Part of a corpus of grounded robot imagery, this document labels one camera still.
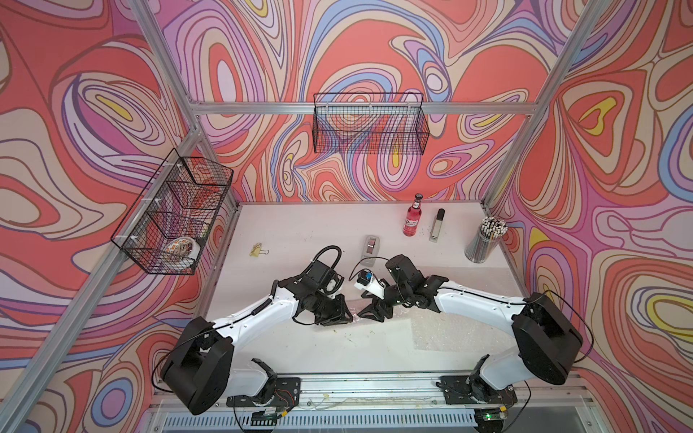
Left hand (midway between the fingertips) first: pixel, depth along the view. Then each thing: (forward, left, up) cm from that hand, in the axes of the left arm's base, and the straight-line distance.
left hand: (355, 321), depth 78 cm
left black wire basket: (+17, +53, +21) cm, 60 cm away
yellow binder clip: (+31, +38, -7) cm, 49 cm away
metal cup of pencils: (+26, -45, +3) cm, 52 cm away
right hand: (+4, -3, -1) cm, 5 cm away
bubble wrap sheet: (0, -32, -9) cm, 33 cm away
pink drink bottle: (+39, -22, +4) cm, 45 cm away
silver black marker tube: (+42, -35, -5) cm, 55 cm away
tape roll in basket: (+13, +46, +19) cm, 52 cm away
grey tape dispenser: (+29, -6, -4) cm, 30 cm away
